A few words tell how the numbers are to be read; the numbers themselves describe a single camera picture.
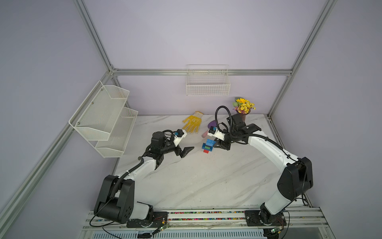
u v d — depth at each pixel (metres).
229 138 0.71
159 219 0.74
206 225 0.73
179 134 0.69
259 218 0.73
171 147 0.73
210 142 0.82
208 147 0.85
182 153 0.75
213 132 0.72
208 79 0.95
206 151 0.89
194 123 1.15
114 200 0.42
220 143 0.73
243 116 0.97
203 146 0.86
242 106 0.91
